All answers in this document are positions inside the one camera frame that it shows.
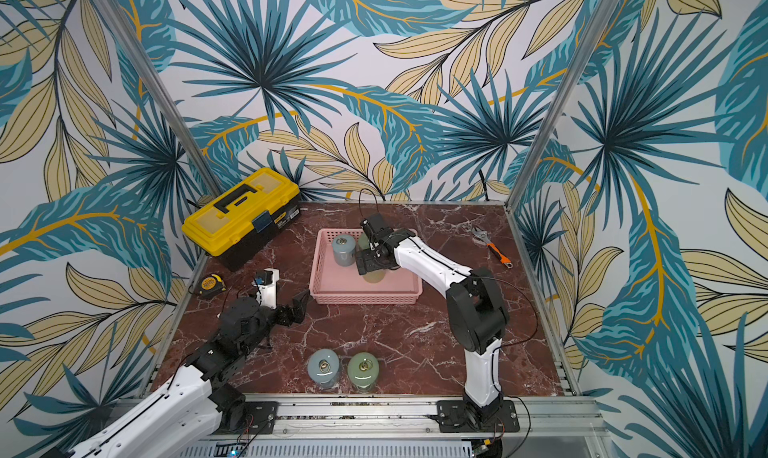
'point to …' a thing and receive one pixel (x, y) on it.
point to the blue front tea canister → (323, 366)
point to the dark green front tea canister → (363, 370)
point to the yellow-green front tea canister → (374, 276)
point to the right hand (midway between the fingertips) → (375, 259)
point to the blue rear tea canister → (344, 249)
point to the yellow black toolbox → (244, 218)
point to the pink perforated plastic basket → (331, 283)
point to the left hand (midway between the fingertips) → (293, 293)
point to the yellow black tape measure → (212, 285)
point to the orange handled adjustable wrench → (501, 257)
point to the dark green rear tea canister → (363, 241)
